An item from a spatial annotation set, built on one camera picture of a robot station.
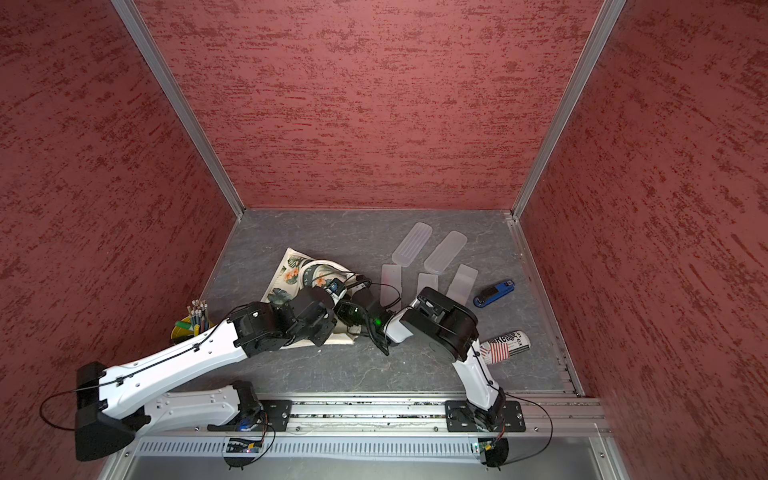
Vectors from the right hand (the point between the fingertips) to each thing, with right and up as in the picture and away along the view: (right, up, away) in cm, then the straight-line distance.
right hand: (322, 308), depth 89 cm
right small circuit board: (+45, -30, -17) cm, 56 cm away
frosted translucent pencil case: (+41, +16, +20) cm, 49 cm away
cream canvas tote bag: (-7, +12, -2) cm, 14 cm away
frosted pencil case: (+46, +6, +11) cm, 48 cm away
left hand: (+5, 0, -15) cm, 15 cm away
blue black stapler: (+52, +3, +4) cm, 52 cm away
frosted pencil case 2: (+29, +19, +21) cm, 41 cm away
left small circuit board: (-17, -31, -16) cm, 38 cm away
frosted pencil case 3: (+33, +7, +11) cm, 36 cm away
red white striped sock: (+53, -10, -6) cm, 54 cm away
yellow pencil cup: (-30, 0, -13) cm, 32 cm away
